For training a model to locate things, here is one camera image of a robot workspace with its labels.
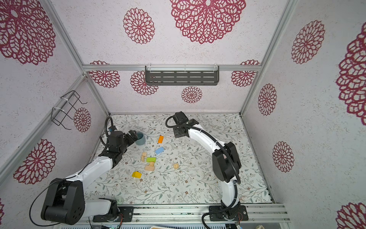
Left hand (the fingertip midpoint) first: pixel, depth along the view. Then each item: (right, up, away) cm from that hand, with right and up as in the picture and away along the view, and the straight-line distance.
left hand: (131, 136), depth 89 cm
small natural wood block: (+28, -19, +1) cm, 34 cm away
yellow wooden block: (+5, -23, -3) cm, 24 cm away
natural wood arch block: (+12, -20, 0) cm, 23 cm away
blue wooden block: (+16, -10, +10) cm, 22 cm away
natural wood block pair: (+7, -12, +6) cm, 15 cm away
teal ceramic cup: (+5, -2, +7) cm, 9 cm away
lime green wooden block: (+11, -16, +6) cm, 20 cm away
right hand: (+30, +5, +2) cm, 31 cm away
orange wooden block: (+16, -3, +15) cm, 22 cm away
